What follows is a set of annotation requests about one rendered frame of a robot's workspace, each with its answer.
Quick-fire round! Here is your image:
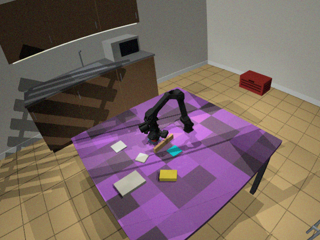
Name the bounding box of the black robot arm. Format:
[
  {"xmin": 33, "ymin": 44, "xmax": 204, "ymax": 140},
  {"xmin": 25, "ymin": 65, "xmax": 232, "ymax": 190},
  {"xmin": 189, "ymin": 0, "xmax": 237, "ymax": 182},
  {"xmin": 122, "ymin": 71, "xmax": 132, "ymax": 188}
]
[{"xmin": 138, "ymin": 88, "xmax": 194, "ymax": 141}]

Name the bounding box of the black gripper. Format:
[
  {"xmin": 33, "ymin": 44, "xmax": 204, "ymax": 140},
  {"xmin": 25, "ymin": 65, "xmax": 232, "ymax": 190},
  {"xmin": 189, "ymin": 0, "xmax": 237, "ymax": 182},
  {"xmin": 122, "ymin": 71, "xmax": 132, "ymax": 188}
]
[{"xmin": 144, "ymin": 124, "xmax": 169, "ymax": 140}]

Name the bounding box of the yellow block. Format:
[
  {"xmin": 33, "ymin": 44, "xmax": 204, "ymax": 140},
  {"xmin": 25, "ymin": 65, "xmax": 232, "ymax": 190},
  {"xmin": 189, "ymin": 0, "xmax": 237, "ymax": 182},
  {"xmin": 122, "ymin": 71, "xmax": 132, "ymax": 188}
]
[{"xmin": 159, "ymin": 169, "xmax": 178, "ymax": 181}]

